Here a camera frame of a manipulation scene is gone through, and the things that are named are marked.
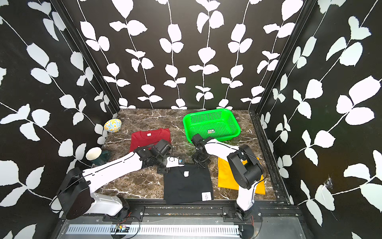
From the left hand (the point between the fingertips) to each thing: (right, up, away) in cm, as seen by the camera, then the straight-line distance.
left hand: (172, 161), depth 83 cm
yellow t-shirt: (+32, -11, +3) cm, 34 cm away
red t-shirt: (-21, +12, +21) cm, 32 cm away
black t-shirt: (+10, -13, +1) cm, 17 cm away
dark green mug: (-43, +3, 0) cm, 43 cm away
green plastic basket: (+33, +21, +29) cm, 48 cm away
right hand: (+12, -2, +8) cm, 15 cm away
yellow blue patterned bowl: (-49, +20, +27) cm, 60 cm away
